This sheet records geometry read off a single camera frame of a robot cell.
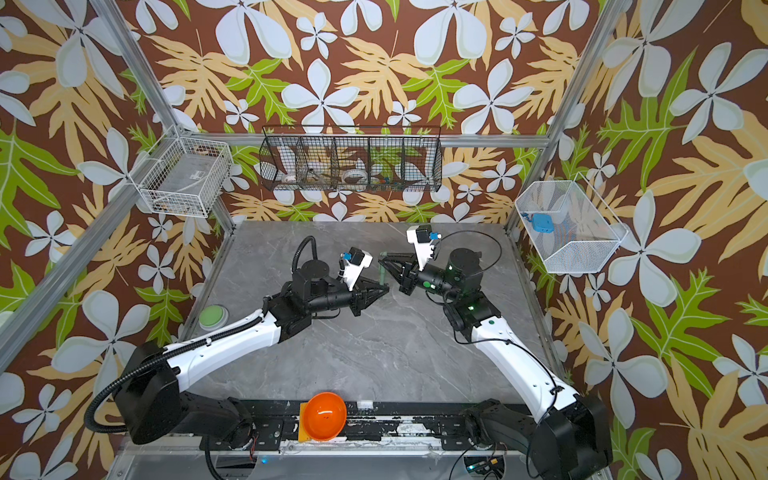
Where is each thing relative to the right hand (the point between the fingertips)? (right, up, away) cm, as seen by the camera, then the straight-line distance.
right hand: (381, 265), depth 67 cm
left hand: (+1, -4, +4) cm, 6 cm away
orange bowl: (-15, -40, +9) cm, 43 cm away
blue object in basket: (+48, +12, +19) cm, 52 cm away
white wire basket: (-59, +26, +19) cm, 67 cm away
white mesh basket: (+54, +10, +17) cm, 57 cm away
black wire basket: (-12, +35, +31) cm, 48 cm away
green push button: (-54, -18, +27) cm, 63 cm away
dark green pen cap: (0, -2, +1) cm, 2 cm away
